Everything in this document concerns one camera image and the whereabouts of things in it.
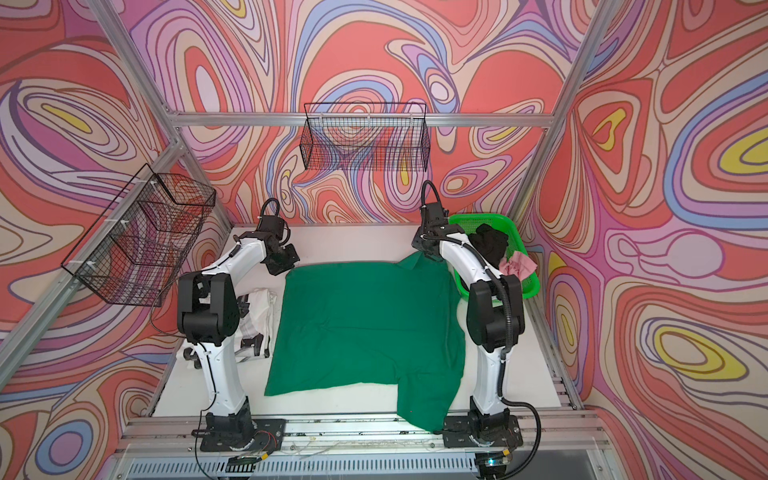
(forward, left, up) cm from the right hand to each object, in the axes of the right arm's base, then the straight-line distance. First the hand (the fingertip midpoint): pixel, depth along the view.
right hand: (427, 247), depth 97 cm
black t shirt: (+5, -24, -4) cm, 25 cm away
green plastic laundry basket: (+25, -22, -14) cm, 36 cm away
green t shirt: (-21, +12, -12) cm, 27 cm away
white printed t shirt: (-20, +53, -7) cm, 57 cm away
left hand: (0, +43, -5) cm, 44 cm away
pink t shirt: (-6, -30, -3) cm, 31 cm away
